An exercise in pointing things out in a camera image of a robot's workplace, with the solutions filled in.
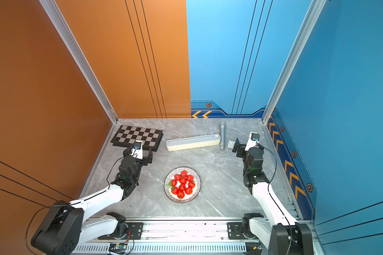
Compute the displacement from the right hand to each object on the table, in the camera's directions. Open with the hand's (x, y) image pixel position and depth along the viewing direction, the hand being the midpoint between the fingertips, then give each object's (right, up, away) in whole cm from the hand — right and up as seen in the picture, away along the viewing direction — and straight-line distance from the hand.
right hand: (246, 140), depth 82 cm
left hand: (-56, -3, +3) cm, 56 cm away
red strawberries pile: (-33, -24, +5) cm, 41 cm away
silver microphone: (-8, +2, +25) cm, 26 cm away
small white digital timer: (-3, -4, +21) cm, 22 cm away
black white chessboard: (-73, +2, +24) cm, 77 cm away
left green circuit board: (-61, -49, -10) cm, 79 cm away
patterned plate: (-31, -30, 0) cm, 43 cm away
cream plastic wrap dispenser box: (-38, -3, +17) cm, 42 cm away
